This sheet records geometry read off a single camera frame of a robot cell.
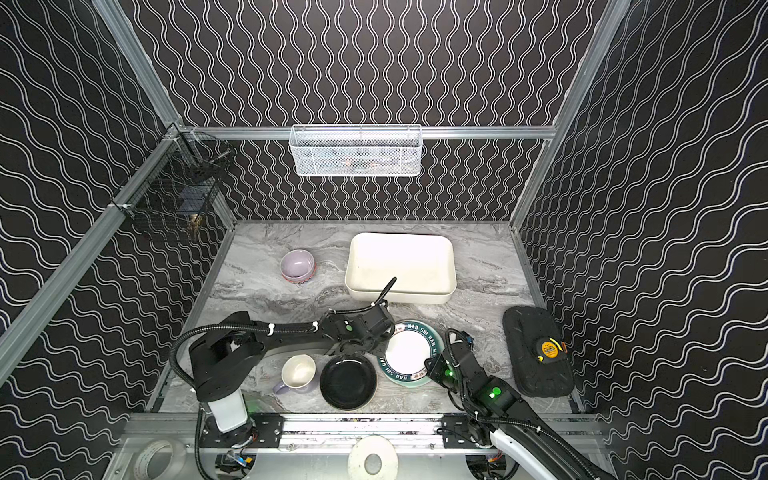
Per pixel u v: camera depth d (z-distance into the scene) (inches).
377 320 26.7
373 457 27.8
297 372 32.4
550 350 30.7
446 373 28.0
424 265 43.2
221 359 18.4
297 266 40.3
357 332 26.6
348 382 30.9
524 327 33.7
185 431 30.0
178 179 38.2
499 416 21.7
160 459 28.2
